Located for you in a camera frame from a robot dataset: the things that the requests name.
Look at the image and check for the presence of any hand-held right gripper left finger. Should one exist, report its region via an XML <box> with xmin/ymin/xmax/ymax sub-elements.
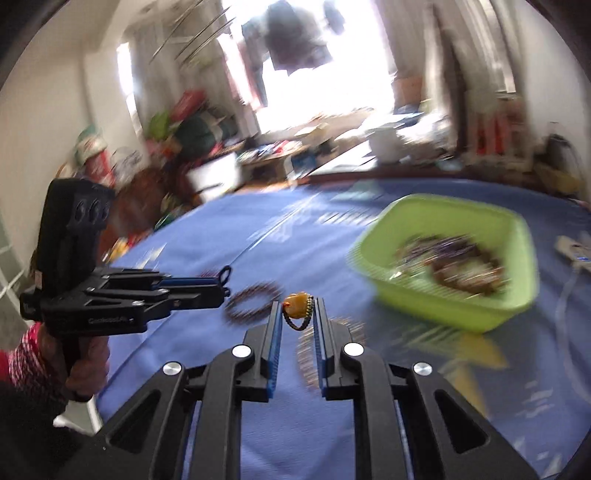
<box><xmin>60</xmin><ymin>301</ymin><xmax>283</xmax><ymax>480</ymax></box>

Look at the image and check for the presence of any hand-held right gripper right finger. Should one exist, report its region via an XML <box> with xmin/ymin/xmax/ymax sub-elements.
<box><xmin>313</xmin><ymin>299</ymin><xmax>539</xmax><ymax>480</ymax></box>

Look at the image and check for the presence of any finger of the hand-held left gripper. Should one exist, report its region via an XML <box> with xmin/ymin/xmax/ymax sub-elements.
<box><xmin>134</xmin><ymin>285</ymin><xmax>232</xmax><ymax>324</ymax></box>
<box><xmin>95</xmin><ymin>265</ymin><xmax>232</xmax><ymax>289</ymax></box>

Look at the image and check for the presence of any yellow bead cord bracelet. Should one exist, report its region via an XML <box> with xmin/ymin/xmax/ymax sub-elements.
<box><xmin>281</xmin><ymin>292</ymin><xmax>317</xmax><ymax>330</ymax></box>

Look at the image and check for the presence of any green plastic basin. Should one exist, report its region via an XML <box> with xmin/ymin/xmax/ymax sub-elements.
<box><xmin>348</xmin><ymin>194</ymin><xmax>541</xmax><ymax>333</ymax></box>

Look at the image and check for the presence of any person's left forearm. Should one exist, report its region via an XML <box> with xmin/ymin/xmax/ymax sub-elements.
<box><xmin>0</xmin><ymin>323</ymin><xmax>70</xmax><ymax>407</ymax></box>

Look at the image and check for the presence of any person's left hand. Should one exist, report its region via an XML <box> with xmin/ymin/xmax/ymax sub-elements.
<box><xmin>37</xmin><ymin>323</ymin><xmax>112</xmax><ymax>402</ymax></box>

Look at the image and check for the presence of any blue printed tablecloth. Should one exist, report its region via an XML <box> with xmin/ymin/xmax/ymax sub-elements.
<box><xmin>95</xmin><ymin>178</ymin><xmax>591</xmax><ymax>480</ymax></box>

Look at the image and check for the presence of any carved wooden cabinet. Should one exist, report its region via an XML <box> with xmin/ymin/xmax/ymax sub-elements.
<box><xmin>111</xmin><ymin>166</ymin><xmax>162</xmax><ymax>232</ymax></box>

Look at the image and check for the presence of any wooden armchair white cushion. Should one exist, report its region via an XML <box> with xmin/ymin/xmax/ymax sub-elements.
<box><xmin>185</xmin><ymin>152</ymin><xmax>243</xmax><ymax>204</ymax></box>

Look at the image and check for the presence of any low wooden table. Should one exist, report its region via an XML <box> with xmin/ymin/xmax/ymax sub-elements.
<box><xmin>238</xmin><ymin>138</ymin><xmax>310</xmax><ymax>181</ymax></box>

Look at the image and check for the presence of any pile of bags and bundles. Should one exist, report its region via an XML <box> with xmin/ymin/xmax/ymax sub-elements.
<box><xmin>148</xmin><ymin>90</ymin><xmax>241</xmax><ymax>158</ymax></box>

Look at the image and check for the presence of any beige curtain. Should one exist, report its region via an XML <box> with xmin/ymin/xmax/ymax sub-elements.
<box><xmin>392</xmin><ymin>0</ymin><xmax>518</xmax><ymax>102</ymax></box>
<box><xmin>134</xmin><ymin>0</ymin><xmax>232</xmax><ymax>139</ymax></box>

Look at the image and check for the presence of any white mug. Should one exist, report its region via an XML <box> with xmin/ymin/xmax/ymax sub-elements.
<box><xmin>369</xmin><ymin>127</ymin><xmax>402</xmax><ymax>163</ymax></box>

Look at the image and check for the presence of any metal ceiling drying rack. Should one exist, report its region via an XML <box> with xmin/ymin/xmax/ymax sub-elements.
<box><xmin>152</xmin><ymin>0</ymin><xmax>232</xmax><ymax>65</ymax></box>

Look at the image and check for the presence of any dark hanging jacket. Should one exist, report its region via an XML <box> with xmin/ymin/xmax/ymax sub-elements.
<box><xmin>265</xmin><ymin>0</ymin><xmax>333</xmax><ymax>70</ymax></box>

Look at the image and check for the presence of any white power strip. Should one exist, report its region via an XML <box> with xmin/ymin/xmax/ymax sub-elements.
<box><xmin>554</xmin><ymin>235</ymin><xmax>591</xmax><ymax>271</ymax></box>

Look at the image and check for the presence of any cardboard box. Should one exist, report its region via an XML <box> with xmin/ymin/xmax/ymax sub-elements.
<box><xmin>392</xmin><ymin>76</ymin><xmax>423</xmax><ymax>109</ymax></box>

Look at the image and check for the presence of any pale bead bracelet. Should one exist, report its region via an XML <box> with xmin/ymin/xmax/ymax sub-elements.
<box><xmin>295</xmin><ymin>316</ymin><xmax>365</xmax><ymax>393</ymax></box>

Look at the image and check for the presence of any dark brown bead bracelet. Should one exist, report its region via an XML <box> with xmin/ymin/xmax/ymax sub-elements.
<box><xmin>224</xmin><ymin>284</ymin><xmax>284</xmax><ymax>322</ymax></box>

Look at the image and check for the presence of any white cable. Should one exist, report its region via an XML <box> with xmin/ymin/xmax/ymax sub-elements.
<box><xmin>554</xmin><ymin>268</ymin><xmax>583</xmax><ymax>333</ymax></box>

